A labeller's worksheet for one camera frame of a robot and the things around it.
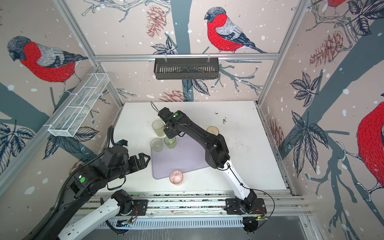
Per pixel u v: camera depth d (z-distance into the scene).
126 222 0.71
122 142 0.62
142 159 0.61
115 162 0.50
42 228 0.39
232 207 0.73
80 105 0.79
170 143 0.95
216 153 0.56
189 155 0.90
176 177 0.83
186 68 1.07
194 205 0.76
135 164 0.59
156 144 0.96
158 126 0.99
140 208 0.73
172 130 0.77
